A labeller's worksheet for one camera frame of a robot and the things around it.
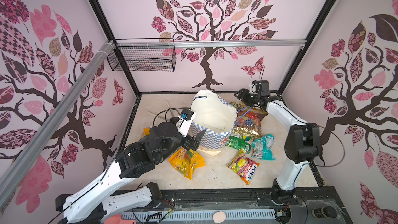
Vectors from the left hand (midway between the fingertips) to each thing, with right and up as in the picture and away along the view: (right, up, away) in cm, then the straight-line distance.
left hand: (193, 127), depth 60 cm
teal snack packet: (+39, -16, +28) cm, 50 cm away
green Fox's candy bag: (+26, -13, +32) cm, 43 cm away
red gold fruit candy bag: (+32, -1, +35) cm, 48 cm away
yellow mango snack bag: (-5, -20, +19) cm, 28 cm away
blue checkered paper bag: (+10, +5, +38) cm, 39 cm away
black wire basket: (-44, +47, +62) cm, 89 cm away
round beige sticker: (+11, -42, +8) cm, 44 cm away
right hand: (+25, +16, +32) cm, 44 cm away
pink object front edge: (-34, -42, +7) cm, 54 cm away
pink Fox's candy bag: (+25, -24, +20) cm, 40 cm away
